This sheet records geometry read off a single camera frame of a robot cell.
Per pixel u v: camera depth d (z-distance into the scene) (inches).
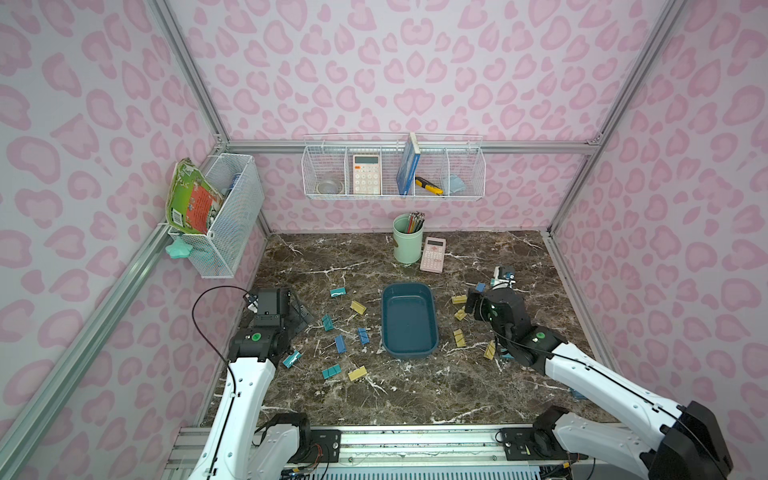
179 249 24.6
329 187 37.6
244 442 16.1
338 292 40.1
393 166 38.7
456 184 39.6
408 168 34.5
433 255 43.3
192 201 28.8
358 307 38.5
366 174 36.6
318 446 28.4
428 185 38.2
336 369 33.4
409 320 36.8
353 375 33.0
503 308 23.4
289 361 34.6
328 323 37.1
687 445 15.2
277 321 22.0
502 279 27.1
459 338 35.5
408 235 39.9
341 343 35.5
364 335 36.0
